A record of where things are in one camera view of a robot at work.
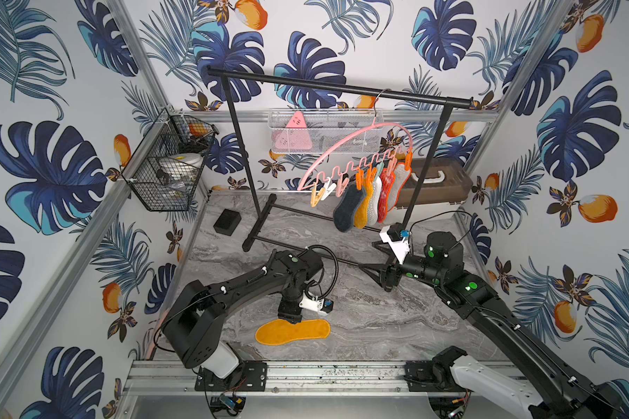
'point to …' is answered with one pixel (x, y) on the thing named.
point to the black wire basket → (173, 133)
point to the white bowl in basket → (183, 166)
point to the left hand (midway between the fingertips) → (295, 303)
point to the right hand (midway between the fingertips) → (369, 250)
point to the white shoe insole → (399, 179)
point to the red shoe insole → (385, 194)
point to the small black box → (227, 222)
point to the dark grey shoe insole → (343, 213)
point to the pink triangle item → (294, 136)
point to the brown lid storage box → (447, 182)
